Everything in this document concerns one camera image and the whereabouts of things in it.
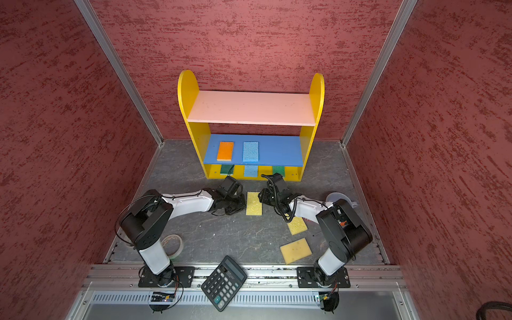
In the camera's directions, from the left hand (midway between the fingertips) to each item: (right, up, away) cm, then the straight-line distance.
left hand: (247, 210), depth 91 cm
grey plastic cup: (+41, +6, -1) cm, 41 cm away
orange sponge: (-11, +28, +5) cm, 31 cm away
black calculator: (-7, -21, -20) cm, 30 cm away
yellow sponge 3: (+20, -14, -12) cm, 27 cm away
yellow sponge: (+3, +2, +1) cm, 4 cm away
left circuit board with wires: (-32, -28, -18) cm, 46 cm away
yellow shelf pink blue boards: (+4, +37, +18) cm, 41 cm away
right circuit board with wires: (+32, -28, -20) cm, 47 cm away
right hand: (+6, +5, +1) cm, 8 cm away
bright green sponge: (+16, +18, +14) cm, 28 cm away
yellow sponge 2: (+23, -6, -4) cm, 24 cm away
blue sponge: (+1, +28, +4) cm, 28 cm away
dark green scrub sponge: (-13, +19, +12) cm, 26 cm away
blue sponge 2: (+1, +18, +12) cm, 22 cm away
